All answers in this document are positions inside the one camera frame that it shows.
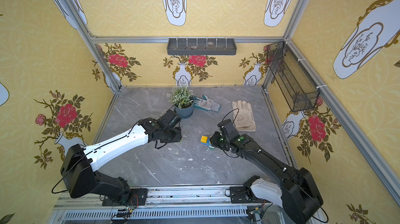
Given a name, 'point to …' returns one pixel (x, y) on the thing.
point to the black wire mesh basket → (298, 88)
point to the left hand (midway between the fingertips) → (183, 138)
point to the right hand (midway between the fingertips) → (210, 142)
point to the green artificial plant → (181, 97)
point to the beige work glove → (242, 113)
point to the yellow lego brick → (203, 139)
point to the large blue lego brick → (208, 142)
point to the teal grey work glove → (207, 103)
